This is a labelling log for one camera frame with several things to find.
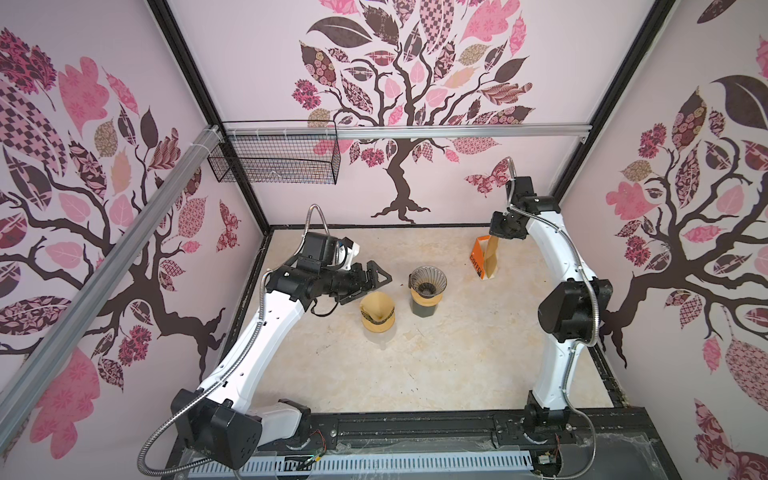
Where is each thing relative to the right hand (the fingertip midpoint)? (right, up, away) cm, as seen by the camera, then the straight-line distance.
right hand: (501, 226), depth 92 cm
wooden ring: (-24, -23, -4) cm, 34 cm away
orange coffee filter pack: (-4, -10, +11) cm, 15 cm away
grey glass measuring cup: (-25, -27, +1) cm, 37 cm away
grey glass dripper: (-23, -17, -2) cm, 29 cm away
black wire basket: (-72, +24, +3) cm, 76 cm away
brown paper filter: (-2, -9, +3) cm, 10 cm away
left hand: (-38, -18, -20) cm, 46 cm away
